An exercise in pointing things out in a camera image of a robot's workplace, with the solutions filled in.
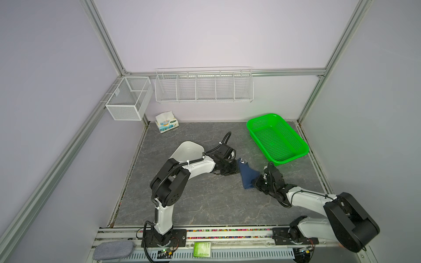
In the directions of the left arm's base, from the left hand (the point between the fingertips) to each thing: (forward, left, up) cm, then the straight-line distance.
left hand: (240, 173), depth 88 cm
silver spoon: (+10, -5, -5) cm, 13 cm away
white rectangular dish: (+21, +31, -6) cm, 38 cm away
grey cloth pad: (-30, +60, -3) cm, 67 cm away
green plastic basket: (+23, -31, -6) cm, 39 cm away
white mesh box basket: (+42, +63, +20) cm, 78 cm away
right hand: (-3, -6, -4) cm, 8 cm away
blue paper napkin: (+1, -5, -5) cm, 8 cm away
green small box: (-33, +22, -3) cm, 39 cm away
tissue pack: (+43, +46, -1) cm, 63 cm away
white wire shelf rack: (+46, +17, +26) cm, 56 cm away
